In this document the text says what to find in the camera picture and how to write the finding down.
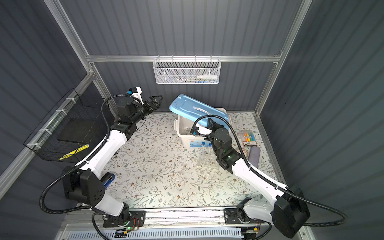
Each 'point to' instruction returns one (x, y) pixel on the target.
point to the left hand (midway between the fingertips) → (159, 98)
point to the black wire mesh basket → (44, 141)
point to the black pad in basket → (76, 130)
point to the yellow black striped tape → (75, 151)
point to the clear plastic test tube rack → (208, 163)
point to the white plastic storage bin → (183, 126)
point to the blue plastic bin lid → (194, 111)
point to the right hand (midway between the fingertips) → (214, 118)
